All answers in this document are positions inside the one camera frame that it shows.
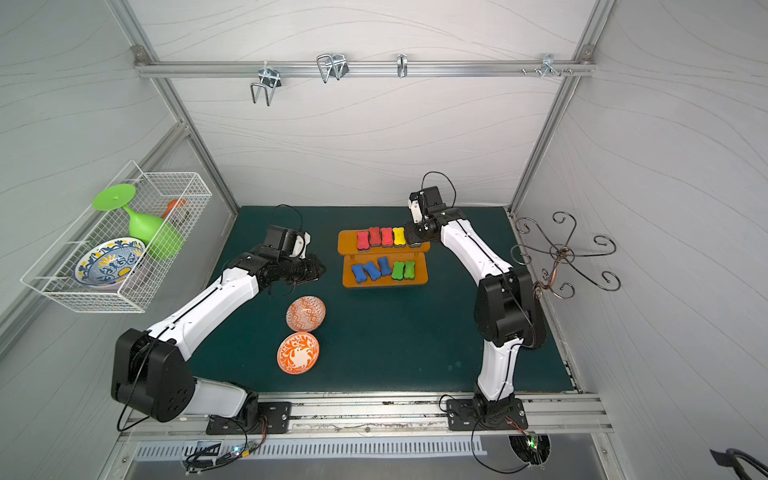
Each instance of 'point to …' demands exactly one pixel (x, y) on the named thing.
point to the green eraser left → (398, 270)
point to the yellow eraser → (399, 235)
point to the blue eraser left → (358, 273)
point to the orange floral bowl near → (298, 352)
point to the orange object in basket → (171, 206)
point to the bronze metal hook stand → (564, 255)
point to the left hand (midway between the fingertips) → (326, 269)
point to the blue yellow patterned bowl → (109, 263)
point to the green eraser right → (409, 272)
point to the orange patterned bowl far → (305, 313)
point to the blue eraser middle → (372, 271)
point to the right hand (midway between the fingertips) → (414, 229)
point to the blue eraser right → (384, 266)
